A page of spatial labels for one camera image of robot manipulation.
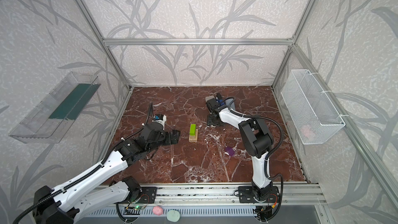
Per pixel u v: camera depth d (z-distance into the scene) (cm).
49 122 64
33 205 41
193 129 87
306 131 74
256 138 52
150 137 56
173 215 67
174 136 69
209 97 112
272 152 53
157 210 68
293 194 75
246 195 73
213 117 72
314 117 62
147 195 72
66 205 40
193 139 90
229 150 87
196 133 93
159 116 68
